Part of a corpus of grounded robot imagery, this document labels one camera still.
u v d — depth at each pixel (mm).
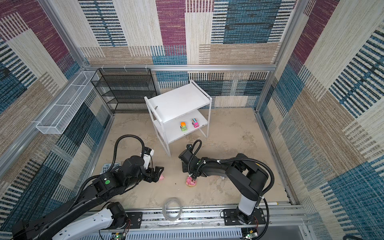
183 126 869
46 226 414
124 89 1082
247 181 462
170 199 760
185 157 706
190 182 826
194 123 892
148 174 615
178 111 744
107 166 893
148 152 661
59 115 729
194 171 662
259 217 741
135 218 746
